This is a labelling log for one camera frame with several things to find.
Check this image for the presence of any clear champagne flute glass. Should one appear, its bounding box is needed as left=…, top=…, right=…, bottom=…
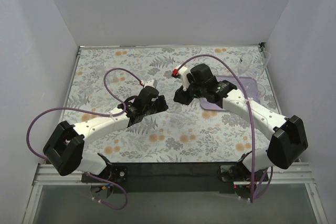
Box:
left=237, top=54, right=265, bottom=81

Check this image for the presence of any clear wine glass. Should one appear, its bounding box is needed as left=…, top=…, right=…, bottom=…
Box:
left=253, top=51, right=271, bottom=76

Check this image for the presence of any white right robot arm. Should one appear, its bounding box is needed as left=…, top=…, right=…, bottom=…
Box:
left=172, top=64, right=308, bottom=181

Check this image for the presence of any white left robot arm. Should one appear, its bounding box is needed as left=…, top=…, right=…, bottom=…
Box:
left=43, top=86, right=169, bottom=179

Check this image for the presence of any lilac plastic tray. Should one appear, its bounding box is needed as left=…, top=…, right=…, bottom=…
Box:
left=200, top=76, right=266, bottom=112

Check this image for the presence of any floral patterned tablecloth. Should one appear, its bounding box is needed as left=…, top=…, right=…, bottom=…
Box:
left=62, top=46, right=268, bottom=162

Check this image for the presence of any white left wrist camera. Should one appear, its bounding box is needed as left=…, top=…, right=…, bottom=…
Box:
left=140, top=79, right=157, bottom=89

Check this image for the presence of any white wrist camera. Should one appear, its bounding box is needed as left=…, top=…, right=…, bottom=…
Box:
left=172, top=65, right=192, bottom=91
left=140, top=79, right=157, bottom=89

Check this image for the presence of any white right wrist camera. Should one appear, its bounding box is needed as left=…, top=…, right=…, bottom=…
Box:
left=172, top=65, right=192, bottom=91

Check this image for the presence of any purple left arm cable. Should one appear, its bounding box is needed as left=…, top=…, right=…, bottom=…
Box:
left=26, top=68, right=148, bottom=210

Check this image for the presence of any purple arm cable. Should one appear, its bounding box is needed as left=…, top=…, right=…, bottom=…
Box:
left=175, top=55, right=274, bottom=204
left=26, top=68, right=148, bottom=210

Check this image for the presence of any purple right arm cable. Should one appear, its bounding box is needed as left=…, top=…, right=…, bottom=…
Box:
left=175, top=55, right=274, bottom=204

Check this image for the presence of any aluminium frame rail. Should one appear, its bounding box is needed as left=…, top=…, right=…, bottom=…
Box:
left=33, top=162, right=316, bottom=185

